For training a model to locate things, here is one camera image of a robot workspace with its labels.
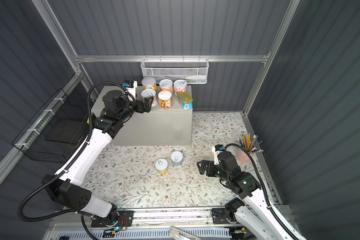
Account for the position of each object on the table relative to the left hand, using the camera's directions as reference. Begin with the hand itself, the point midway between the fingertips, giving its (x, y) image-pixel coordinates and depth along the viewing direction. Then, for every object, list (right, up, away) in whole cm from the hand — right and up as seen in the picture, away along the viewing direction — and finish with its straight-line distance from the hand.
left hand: (143, 95), depth 72 cm
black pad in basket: (-40, -17, +2) cm, 43 cm away
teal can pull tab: (+15, -35, +17) cm, 41 cm away
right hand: (+31, -35, +2) cm, 47 cm away
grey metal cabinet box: (+10, -16, +33) cm, 38 cm away
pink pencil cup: (+46, -29, -6) cm, 54 cm away
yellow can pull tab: (+7, -39, +15) cm, 42 cm away
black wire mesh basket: (-44, -22, -10) cm, 50 cm away
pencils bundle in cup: (+59, -27, +17) cm, 67 cm away
